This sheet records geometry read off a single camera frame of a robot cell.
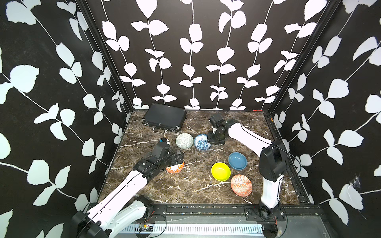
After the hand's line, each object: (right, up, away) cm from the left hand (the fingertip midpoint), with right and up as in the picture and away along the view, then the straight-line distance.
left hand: (178, 154), depth 80 cm
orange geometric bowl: (+35, -18, +2) cm, 40 cm away
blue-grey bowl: (+36, -7, +13) cm, 39 cm away
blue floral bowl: (+13, +4, +13) cm, 19 cm away
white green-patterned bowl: (+2, +5, +19) cm, 19 cm away
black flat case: (-16, +21, +33) cm, 42 cm away
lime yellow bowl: (+24, -12, +6) cm, 28 cm away
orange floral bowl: (-3, -11, +8) cm, 14 cm away
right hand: (+17, +7, +10) cm, 21 cm away
